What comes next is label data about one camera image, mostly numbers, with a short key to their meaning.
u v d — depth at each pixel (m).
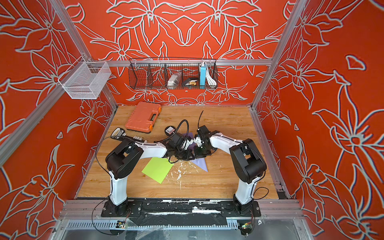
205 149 0.77
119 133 1.03
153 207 0.74
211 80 0.91
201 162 0.87
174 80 0.92
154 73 1.01
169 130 1.03
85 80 0.92
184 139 0.80
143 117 1.08
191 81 0.87
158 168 0.86
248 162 0.48
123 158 0.54
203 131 0.76
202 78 0.87
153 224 0.70
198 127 0.79
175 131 1.02
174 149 0.78
